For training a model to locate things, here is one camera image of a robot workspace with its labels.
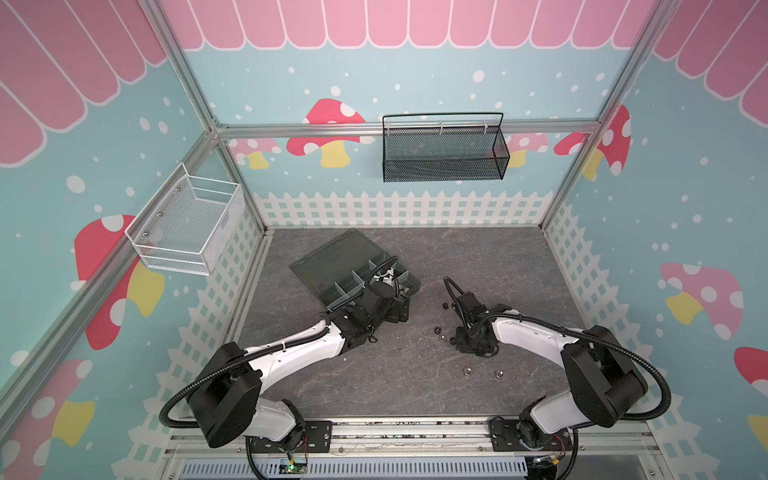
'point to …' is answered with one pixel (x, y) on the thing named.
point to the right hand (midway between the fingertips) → (462, 346)
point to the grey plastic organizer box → (340, 268)
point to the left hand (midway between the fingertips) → (395, 301)
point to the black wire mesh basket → (440, 147)
